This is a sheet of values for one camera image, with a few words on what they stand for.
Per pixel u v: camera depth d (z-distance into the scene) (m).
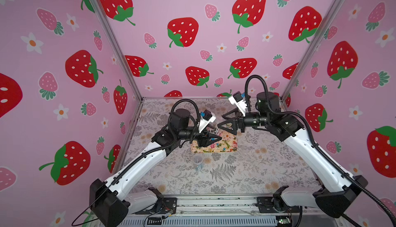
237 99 0.55
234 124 0.54
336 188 0.39
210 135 0.62
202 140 0.59
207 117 0.57
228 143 0.96
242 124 0.54
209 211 0.73
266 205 0.72
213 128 0.66
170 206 0.73
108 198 0.38
